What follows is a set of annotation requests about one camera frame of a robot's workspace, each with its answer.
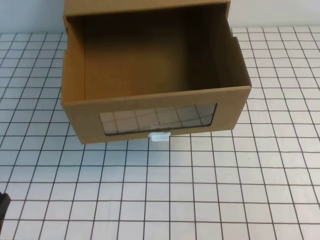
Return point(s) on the white drawer handle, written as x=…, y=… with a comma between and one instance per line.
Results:
x=159, y=136

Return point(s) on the brown cardboard shoebox drawer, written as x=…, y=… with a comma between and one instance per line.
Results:
x=134, y=67

